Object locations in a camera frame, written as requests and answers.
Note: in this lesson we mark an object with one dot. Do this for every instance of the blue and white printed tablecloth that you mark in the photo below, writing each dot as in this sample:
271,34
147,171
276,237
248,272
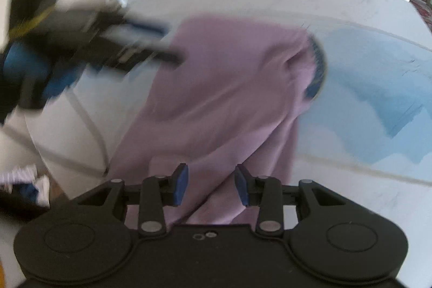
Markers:
371,78

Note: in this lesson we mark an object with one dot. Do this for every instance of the striped cloth pile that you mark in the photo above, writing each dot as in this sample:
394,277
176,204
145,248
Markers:
23,183

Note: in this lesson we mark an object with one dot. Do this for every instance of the purple sweater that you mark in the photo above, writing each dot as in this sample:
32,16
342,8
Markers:
219,99

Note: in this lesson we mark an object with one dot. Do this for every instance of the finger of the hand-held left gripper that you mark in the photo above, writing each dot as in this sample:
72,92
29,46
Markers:
162,55
148,27

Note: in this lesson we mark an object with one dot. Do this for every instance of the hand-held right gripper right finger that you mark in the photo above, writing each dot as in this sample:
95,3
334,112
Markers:
242,186

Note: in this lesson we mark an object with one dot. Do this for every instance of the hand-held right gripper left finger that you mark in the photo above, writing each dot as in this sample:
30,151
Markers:
180,185

